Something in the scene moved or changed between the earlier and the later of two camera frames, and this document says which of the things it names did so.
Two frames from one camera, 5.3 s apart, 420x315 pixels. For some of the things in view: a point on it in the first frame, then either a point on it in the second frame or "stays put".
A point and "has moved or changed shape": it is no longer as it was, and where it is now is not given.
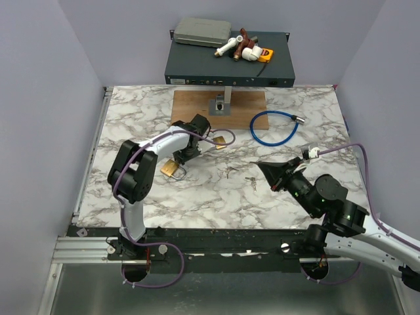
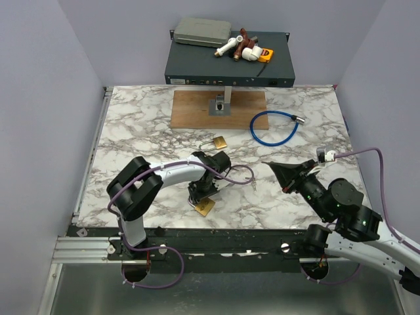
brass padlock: (170, 167) has moved or changed shape
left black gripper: (182, 159) → (195, 196)
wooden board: (248, 109) stays put
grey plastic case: (202, 31) stays put
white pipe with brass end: (232, 43) stays put
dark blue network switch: (197, 65) stays put
